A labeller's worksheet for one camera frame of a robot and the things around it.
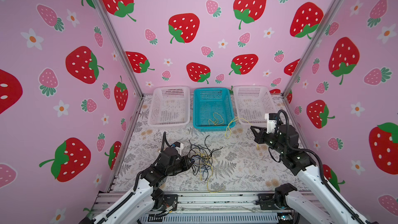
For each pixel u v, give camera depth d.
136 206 0.57
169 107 1.14
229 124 1.02
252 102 1.16
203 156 0.88
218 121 1.04
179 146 0.76
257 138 0.70
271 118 0.66
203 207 0.73
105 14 0.78
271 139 0.64
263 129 0.67
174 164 0.66
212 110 1.14
